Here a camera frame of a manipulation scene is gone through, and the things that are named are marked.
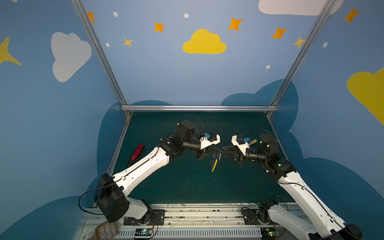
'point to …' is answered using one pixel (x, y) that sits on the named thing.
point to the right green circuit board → (268, 233)
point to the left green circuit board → (143, 232)
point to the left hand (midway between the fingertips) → (219, 148)
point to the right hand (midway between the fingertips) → (225, 148)
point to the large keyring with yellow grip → (218, 156)
